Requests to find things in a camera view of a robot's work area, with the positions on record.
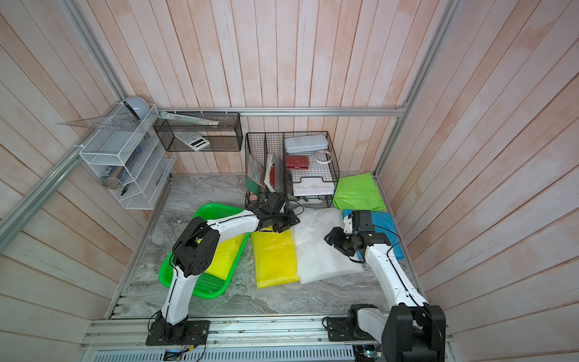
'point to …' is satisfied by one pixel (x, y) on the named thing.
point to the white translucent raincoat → (317, 259)
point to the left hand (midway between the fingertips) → (297, 225)
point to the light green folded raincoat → (359, 193)
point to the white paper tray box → (313, 187)
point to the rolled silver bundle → (114, 176)
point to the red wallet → (297, 162)
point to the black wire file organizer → (265, 165)
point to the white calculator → (194, 139)
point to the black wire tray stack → (310, 170)
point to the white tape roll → (329, 157)
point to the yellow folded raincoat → (274, 257)
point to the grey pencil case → (305, 143)
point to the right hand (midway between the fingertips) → (329, 237)
